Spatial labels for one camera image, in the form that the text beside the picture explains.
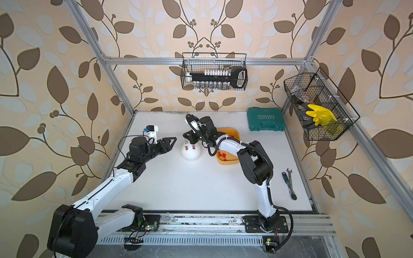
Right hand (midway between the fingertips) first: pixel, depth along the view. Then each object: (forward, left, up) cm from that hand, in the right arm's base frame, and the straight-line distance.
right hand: (184, 134), depth 91 cm
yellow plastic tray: (-9, -23, -13) cm, 28 cm away
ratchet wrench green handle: (-32, -56, -13) cm, 66 cm away
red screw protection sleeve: (-7, -5, -2) cm, 9 cm away
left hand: (-8, +5, +9) cm, 13 cm away
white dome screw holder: (-9, -3, -5) cm, 11 cm away
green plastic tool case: (+19, -54, -10) cm, 58 cm away
